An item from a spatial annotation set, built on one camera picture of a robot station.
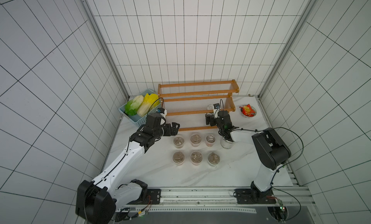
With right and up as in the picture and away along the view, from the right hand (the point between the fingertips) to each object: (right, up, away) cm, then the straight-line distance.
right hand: (207, 112), depth 97 cm
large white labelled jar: (+10, -19, -9) cm, 24 cm away
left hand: (-24, -8, -16) cm, 30 cm away
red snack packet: (+31, +1, +7) cm, 31 cm away
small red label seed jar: (0, -17, -9) cm, 19 cm away
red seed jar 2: (-9, -26, -16) cm, 31 cm away
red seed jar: (-19, -25, -17) cm, 36 cm away
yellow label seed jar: (-19, -18, -9) cm, 28 cm away
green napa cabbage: (-53, +5, +4) cm, 53 cm away
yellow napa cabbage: (-43, +7, +10) cm, 45 cm away
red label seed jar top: (-9, -17, -9) cm, 21 cm away
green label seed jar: (+1, -26, -16) cm, 30 cm away
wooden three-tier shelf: (-7, +10, +1) cm, 12 cm away
